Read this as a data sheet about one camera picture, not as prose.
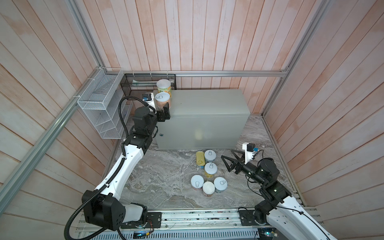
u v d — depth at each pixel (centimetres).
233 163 62
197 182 81
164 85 76
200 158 91
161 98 73
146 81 89
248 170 63
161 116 66
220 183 80
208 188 77
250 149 62
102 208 38
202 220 75
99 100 76
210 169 86
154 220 73
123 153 48
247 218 73
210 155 91
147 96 59
